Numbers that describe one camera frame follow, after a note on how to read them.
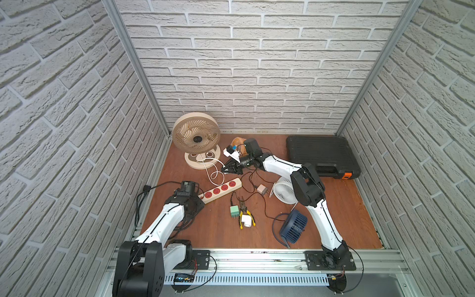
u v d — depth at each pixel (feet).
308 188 1.96
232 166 2.74
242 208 2.86
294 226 2.33
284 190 2.73
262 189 3.02
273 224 2.73
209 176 3.20
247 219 2.73
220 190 3.01
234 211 2.80
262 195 3.02
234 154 2.70
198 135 2.81
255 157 2.66
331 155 3.38
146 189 3.16
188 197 2.20
